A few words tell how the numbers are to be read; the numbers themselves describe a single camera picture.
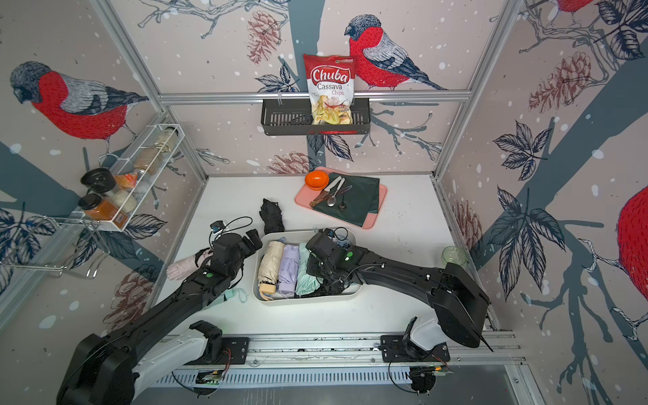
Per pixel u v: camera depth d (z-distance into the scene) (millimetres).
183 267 857
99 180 619
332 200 1111
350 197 1113
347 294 830
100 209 603
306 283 758
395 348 735
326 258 602
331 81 820
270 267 819
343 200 1104
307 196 1141
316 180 1150
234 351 729
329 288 814
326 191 1141
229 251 633
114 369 388
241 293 856
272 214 1010
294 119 1067
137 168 757
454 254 892
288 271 809
